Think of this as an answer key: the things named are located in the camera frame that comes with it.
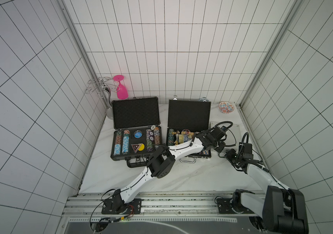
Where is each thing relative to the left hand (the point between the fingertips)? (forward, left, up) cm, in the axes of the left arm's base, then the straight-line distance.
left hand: (218, 147), depth 89 cm
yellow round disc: (0, +49, -1) cm, 49 cm away
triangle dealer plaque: (0, +52, 0) cm, 52 cm away
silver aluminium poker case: (-4, -3, +14) cm, 15 cm away
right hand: (-2, -6, -3) cm, 7 cm away
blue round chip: (+10, +53, -2) cm, 54 cm away
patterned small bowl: (+39, -16, -4) cm, 42 cm away
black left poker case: (+22, +60, +4) cm, 64 cm away
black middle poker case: (+21, +18, +3) cm, 28 cm away
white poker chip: (+14, +43, +1) cm, 45 cm away
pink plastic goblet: (+37, +66, +13) cm, 77 cm away
